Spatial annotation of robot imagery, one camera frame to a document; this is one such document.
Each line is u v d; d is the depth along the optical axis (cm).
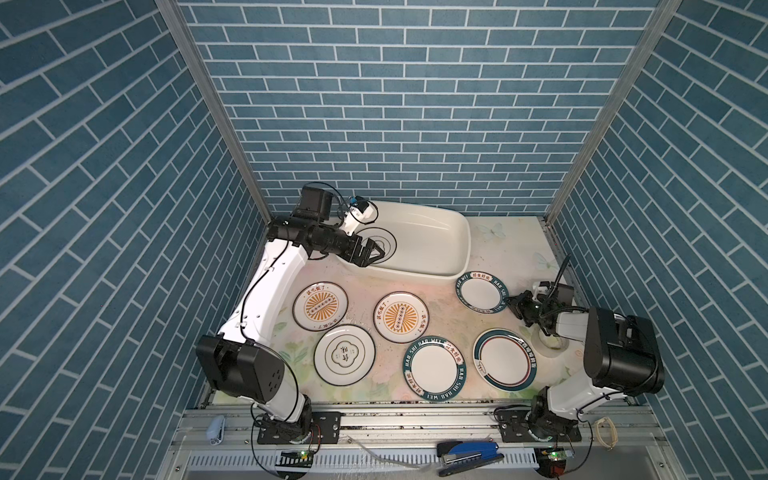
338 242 64
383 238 114
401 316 94
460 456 68
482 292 104
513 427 74
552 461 71
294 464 72
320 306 96
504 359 88
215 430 70
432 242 112
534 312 83
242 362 41
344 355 85
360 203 67
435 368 83
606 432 74
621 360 47
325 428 73
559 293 76
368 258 66
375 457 71
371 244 66
